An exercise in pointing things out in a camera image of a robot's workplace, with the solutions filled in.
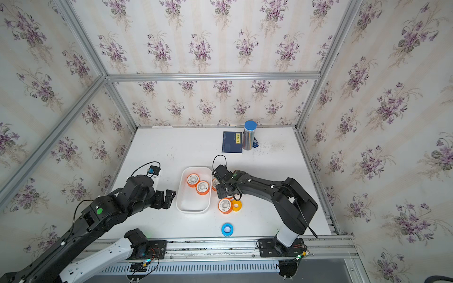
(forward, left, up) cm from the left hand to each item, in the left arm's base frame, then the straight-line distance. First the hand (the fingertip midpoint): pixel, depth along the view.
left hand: (169, 193), depth 70 cm
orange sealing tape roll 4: (+1, -23, -17) cm, 29 cm away
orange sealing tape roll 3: (+8, -17, -9) cm, 22 cm away
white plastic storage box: (+10, -6, -19) cm, 22 cm away
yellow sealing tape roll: (+2, -28, -19) cm, 34 cm away
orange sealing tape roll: (+15, -5, -17) cm, 24 cm away
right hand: (+9, -24, -17) cm, 30 cm away
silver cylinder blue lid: (+37, -36, -5) cm, 52 cm away
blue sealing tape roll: (-9, -24, -19) cm, 32 cm away
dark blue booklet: (+42, -28, -18) cm, 53 cm away
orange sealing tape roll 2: (+10, -11, -17) cm, 23 cm away
